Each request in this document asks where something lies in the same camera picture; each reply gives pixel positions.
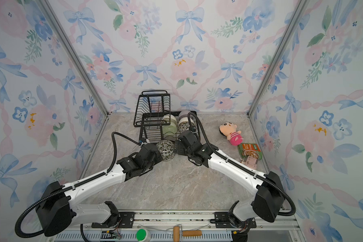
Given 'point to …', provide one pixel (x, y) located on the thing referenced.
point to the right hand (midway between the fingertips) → (182, 145)
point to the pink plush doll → (229, 130)
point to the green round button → (140, 234)
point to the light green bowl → (169, 130)
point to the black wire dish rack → (153, 111)
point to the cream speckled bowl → (166, 119)
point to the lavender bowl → (184, 113)
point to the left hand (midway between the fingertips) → (163, 153)
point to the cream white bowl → (186, 119)
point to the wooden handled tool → (188, 233)
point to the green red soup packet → (245, 149)
